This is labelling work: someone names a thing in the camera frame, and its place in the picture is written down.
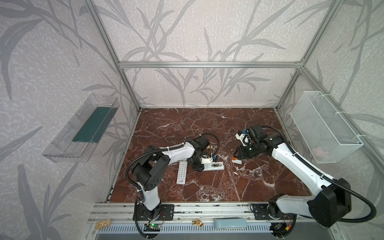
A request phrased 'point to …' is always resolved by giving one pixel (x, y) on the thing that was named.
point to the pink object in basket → (317, 151)
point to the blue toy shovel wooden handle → (211, 147)
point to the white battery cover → (237, 161)
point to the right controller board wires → (280, 229)
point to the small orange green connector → (197, 222)
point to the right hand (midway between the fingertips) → (235, 150)
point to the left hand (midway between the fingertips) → (202, 161)
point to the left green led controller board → (152, 227)
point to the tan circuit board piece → (103, 224)
